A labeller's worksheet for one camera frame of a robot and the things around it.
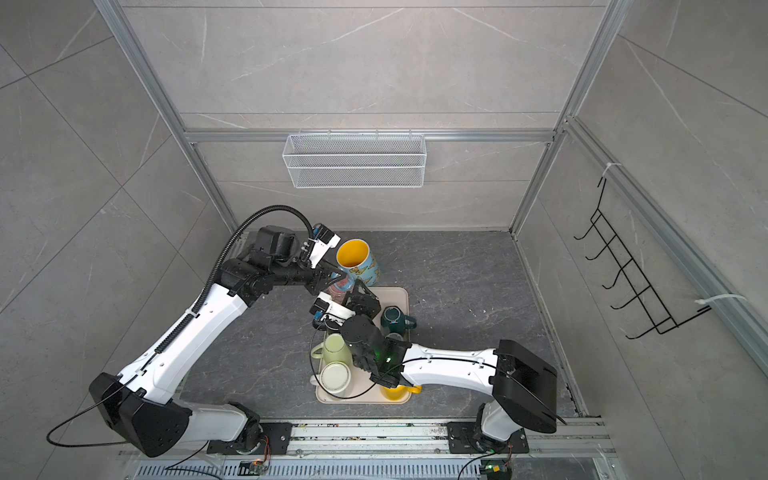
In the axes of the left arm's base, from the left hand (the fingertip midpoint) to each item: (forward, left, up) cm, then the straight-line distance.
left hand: (341, 265), depth 72 cm
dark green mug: (-6, -13, -19) cm, 24 cm away
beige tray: (-21, -4, -31) cm, 38 cm away
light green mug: (-13, +4, -19) cm, 24 cm away
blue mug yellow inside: (+4, -3, -1) cm, 5 cm away
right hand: (-3, -4, -4) cm, 7 cm away
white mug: (-20, +3, -22) cm, 30 cm away
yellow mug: (-23, -14, -25) cm, 37 cm away
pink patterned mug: (-4, +1, -5) cm, 6 cm away
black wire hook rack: (-20, -66, +5) cm, 69 cm away
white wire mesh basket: (+45, -2, 0) cm, 45 cm away
